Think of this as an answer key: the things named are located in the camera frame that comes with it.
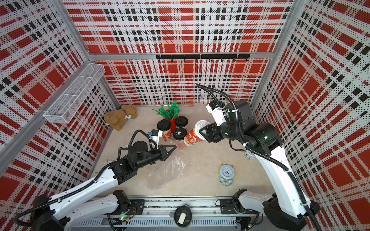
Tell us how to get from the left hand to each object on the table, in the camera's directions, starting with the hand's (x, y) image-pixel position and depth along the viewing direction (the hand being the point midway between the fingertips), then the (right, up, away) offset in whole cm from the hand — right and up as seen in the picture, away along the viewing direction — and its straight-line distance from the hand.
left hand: (178, 147), depth 71 cm
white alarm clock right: (+43, -8, +18) cm, 47 cm away
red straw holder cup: (-6, +10, +21) cm, 24 cm away
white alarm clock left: (-24, -5, -19) cm, 31 cm away
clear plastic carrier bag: (-5, -12, -3) cm, 13 cm away
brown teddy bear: (-46, +14, +29) cm, 56 cm away
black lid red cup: (-1, +5, +12) cm, 13 cm away
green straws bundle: (-8, +20, +28) cm, 35 cm away
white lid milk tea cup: (+8, +7, -10) cm, 15 cm away
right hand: (+14, +9, -11) cm, 21 cm away
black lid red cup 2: (-10, +10, +15) cm, 21 cm away
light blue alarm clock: (+27, -17, +11) cm, 34 cm away
